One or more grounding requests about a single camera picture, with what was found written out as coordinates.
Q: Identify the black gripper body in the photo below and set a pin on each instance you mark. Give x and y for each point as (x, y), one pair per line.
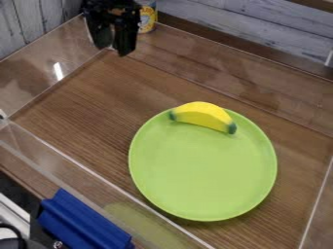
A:
(108, 9)

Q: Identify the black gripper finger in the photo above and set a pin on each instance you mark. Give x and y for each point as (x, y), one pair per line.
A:
(125, 34)
(99, 31)

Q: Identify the yellow toy banana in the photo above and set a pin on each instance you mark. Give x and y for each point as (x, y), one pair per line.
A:
(203, 114)

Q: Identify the green round plate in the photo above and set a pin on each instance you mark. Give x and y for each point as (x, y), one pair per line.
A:
(199, 174)

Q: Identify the yellow blue labelled can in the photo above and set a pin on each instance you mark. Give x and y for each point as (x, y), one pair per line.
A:
(148, 15)

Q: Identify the blue plastic clamp block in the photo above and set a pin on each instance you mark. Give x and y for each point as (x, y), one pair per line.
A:
(77, 225)

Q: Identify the clear acrylic enclosure wall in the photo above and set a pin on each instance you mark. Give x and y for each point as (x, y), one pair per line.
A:
(75, 102)

